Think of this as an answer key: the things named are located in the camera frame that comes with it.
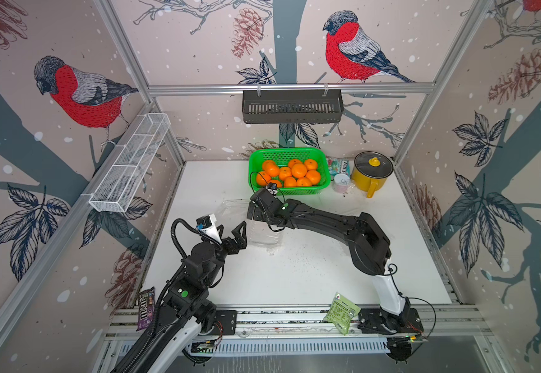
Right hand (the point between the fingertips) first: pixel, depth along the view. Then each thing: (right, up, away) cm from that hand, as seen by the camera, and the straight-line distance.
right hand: (257, 209), depth 91 cm
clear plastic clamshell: (-13, -3, +9) cm, 16 cm away
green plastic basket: (+13, +24, +30) cm, 41 cm away
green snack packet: (+38, +19, +23) cm, 48 cm away
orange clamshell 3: (+7, +11, +13) cm, 18 cm away
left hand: (-5, -2, -17) cm, 18 cm away
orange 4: (+25, +13, +16) cm, 33 cm away
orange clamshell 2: (+20, +11, +13) cm, 26 cm away
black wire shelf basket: (+15, +45, +13) cm, 49 cm away
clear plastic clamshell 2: (+41, 0, +13) cm, 43 cm away
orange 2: (+11, +16, +18) cm, 26 cm away
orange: (+4, +18, +16) cm, 25 cm away
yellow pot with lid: (+50, +16, +12) cm, 54 cm away
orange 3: (+25, +20, +22) cm, 39 cm away
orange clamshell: (+18, +16, +16) cm, 29 cm away
